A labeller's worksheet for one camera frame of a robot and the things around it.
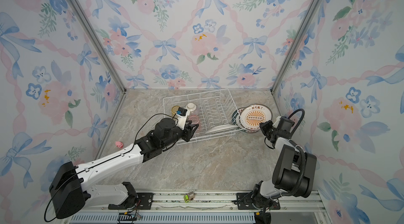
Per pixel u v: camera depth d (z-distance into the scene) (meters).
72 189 0.39
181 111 0.64
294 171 0.46
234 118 1.00
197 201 0.76
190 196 0.73
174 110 0.95
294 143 0.55
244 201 0.73
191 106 1.03
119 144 0.90
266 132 0.83
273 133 0.75
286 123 0.71
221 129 0.80
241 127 0.95
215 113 1.06
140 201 0.73
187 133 0.65
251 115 0.99
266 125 0.82
